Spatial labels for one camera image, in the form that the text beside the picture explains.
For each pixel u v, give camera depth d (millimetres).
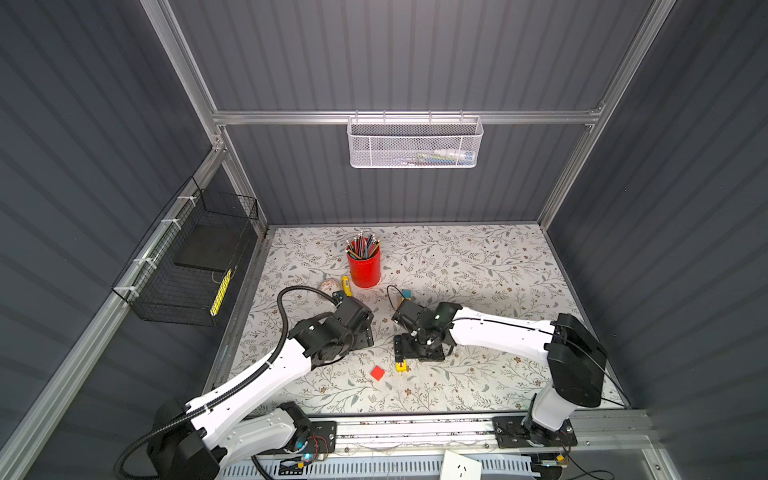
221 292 689
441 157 934
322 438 724
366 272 1020
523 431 732
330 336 540
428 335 598
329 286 1020
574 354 503
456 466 667
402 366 843
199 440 384
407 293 998
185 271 734
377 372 843
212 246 762
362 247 965
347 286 1012
